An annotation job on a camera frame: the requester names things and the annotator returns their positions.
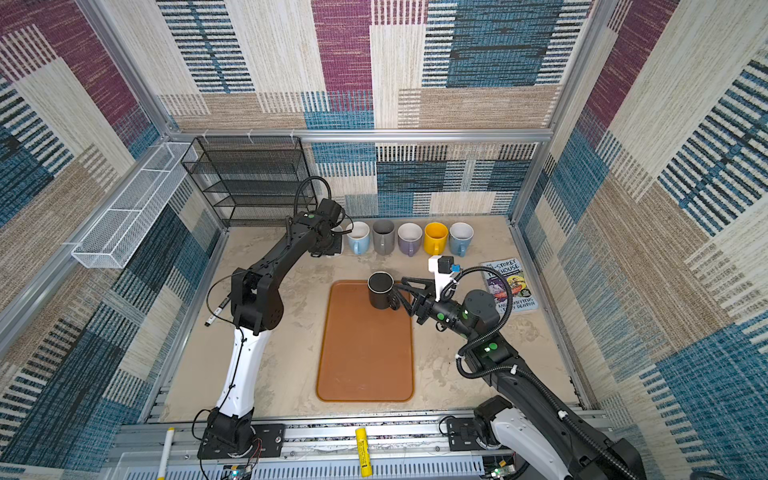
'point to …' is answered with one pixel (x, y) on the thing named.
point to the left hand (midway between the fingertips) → (332, 244)
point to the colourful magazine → (497, 285)
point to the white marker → (165, 453)
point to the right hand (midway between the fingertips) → (397, 288)
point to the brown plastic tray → (365, 354)
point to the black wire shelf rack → (253, 181)
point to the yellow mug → (435, 238)
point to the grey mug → (383, 231)
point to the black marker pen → (217, 312)
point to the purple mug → (409, 237)
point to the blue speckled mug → (461, 236)
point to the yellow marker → (364, 454)
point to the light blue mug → (359, 238)
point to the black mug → (380, 291)
